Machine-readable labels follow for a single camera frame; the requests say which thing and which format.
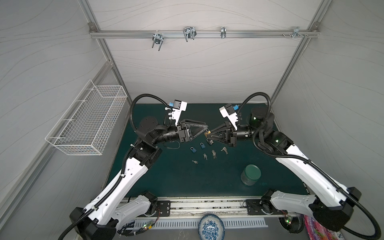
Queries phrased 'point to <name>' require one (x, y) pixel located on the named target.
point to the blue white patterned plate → (211, 227)
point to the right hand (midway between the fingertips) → (210, 130)
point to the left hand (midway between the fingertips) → (207, 126)
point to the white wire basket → (85, 127)
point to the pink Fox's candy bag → (315, 231)
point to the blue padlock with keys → (202, 145)
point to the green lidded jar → (251, 174)
